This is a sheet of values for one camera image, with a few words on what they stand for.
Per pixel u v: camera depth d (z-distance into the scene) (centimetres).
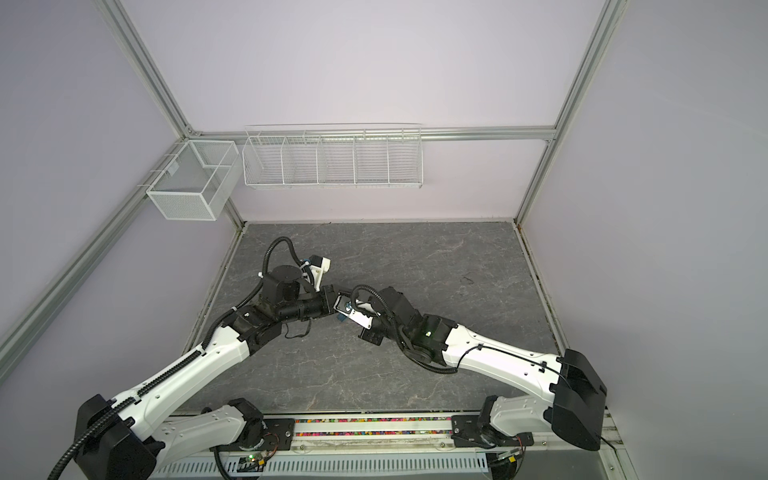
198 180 100
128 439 38
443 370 53
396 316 53
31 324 52
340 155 98
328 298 64
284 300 59
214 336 51
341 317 78
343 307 60
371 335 65
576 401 40
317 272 69
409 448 73
